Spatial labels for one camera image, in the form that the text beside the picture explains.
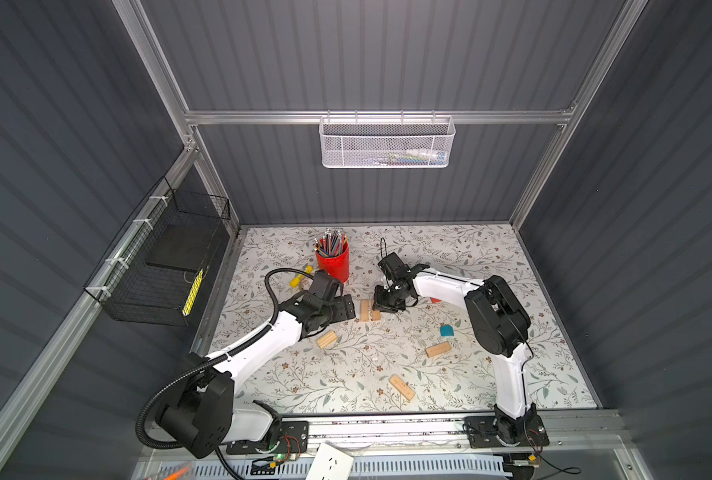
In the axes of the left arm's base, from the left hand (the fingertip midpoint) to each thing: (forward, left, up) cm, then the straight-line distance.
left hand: (343, 308), depth 86 cm
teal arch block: (-5, -31, -8) cm, 33 cm away
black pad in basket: (+12, +43, +16) cm, 47 cm away
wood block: (+2, -10, -10) cm, 14 cm away
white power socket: (-37, +4, -6) cm, 37 cm away
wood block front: (-21, -15, -9) cm, 27 cm away
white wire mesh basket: (+59, -19, +19) cm, 65 cm away
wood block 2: (-6, +5, -9) cm, 11 cm away
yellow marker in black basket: (-4, +34, +17) cm, 39 cm away
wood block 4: (-10, -29, -10) cm, 32 cm away
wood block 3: (+4, -7, -9) cm, 12 cm away
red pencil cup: (+19, +1, -4) cm, 20 cm away
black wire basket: (+2, +45, +18) cm, 49 cm away
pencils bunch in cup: (+22, +3, +4) cm, 22 cm away
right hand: (+4, -11, -9) cm, 15 cm away
